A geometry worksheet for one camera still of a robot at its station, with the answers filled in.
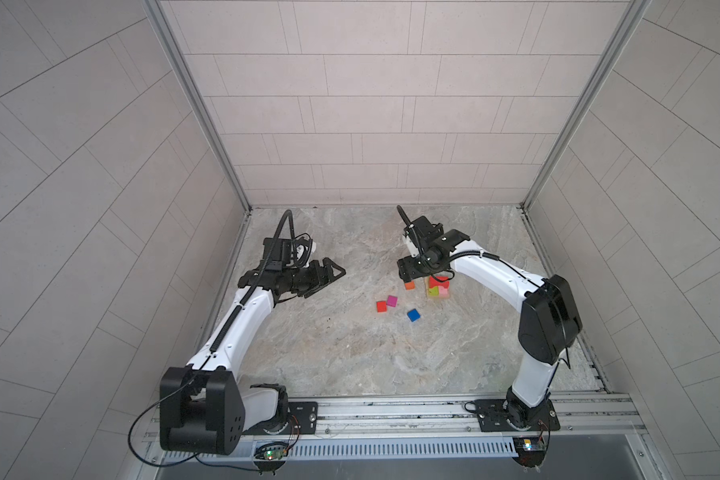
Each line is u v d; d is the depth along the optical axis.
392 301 0.91
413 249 0.71
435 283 0.92
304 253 0.70
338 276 0.73
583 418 0.74
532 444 0.69
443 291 0.91
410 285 0.94
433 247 0.63
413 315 0.89
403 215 0.73
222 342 0.44
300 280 0.67
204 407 0.39
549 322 0.50
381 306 0.91
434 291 0.91
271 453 0.64
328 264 0.71
